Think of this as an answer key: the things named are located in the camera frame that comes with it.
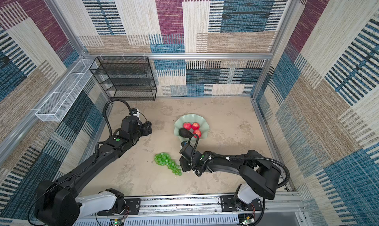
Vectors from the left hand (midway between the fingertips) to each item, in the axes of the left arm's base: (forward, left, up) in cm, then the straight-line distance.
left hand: (145, 121), depth 83 cm
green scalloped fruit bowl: (+13, -26, -14) cm, 32 cm away
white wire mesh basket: (-1, +39, +14) cm, 42 cm away
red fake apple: (+7, -23, -15) cm, 28 cm away
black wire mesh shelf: (+42, +22, -2) cm, 47 cm away
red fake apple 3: (+1, -29, -14) cm, 33 cm away
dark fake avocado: (-23, -23, -10) cm, 34 cm away
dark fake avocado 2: (+1, -21, -14) cm, 25 cm away
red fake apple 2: (+7, -28, -15) cm, 33 cm away
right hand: (-17, -22, -18) cm, 33 cm away
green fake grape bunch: (-16, -10, -14) cm, 23 cm away
